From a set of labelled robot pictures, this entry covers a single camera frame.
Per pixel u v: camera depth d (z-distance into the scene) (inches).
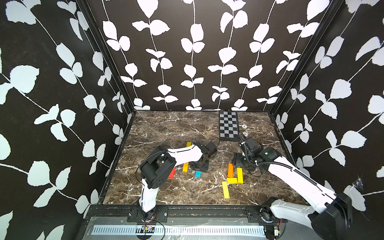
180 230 27.6
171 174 34.4
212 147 29.2
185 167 35.0
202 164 30.9
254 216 28.8
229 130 41.8
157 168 19.3
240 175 33.8
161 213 28.9
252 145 23.8
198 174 34.0
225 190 32.2
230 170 34.9
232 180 33.5
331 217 14.7
